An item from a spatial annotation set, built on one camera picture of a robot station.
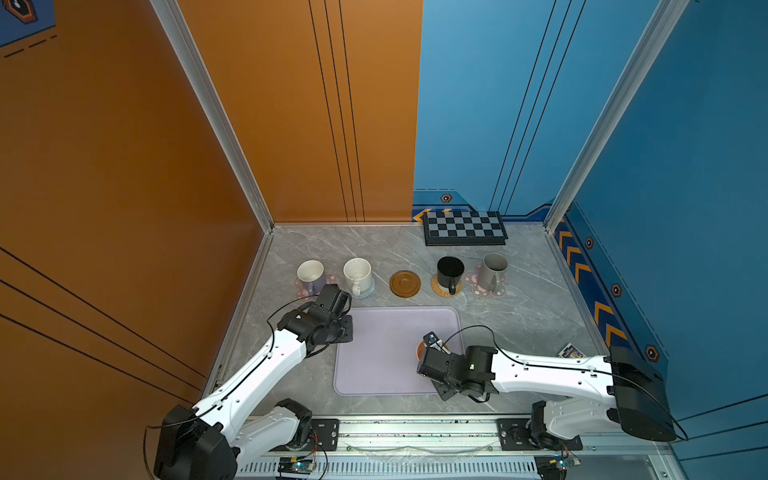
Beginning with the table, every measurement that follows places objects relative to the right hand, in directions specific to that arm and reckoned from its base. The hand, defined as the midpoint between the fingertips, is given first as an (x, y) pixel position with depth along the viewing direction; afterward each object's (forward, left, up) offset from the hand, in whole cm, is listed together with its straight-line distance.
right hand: (438, 381), depth 78 cm
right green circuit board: (-18, -27, -6) cm, 33 cm away
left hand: (+13, +25, +6) cm, 29 cm away
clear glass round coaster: (+29, +22, +1) cm, 37 cm away
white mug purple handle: (+34, +39, +2) cm, 52 cm away
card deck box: (+9, -39, -3) cm, 40 cm away
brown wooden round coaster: (+34, +8, -3) cm, 35 cm away
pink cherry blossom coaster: (+36, -16, -4) cm, 39 cm away
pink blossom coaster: (+35, +34, -2) cm, 49 cm away
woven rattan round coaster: (+29, -5, -1) cm, 29 cm away
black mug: (+32, -6, +5) cm, 33 cm away
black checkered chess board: (+57, -13, -1) cm, 59 cm away
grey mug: (+32, -19, +6) cm, 38 cm away
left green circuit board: (-18, +36, -5) cm, 40 cm away
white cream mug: (+36, +24, 0) cm, 43 cm away
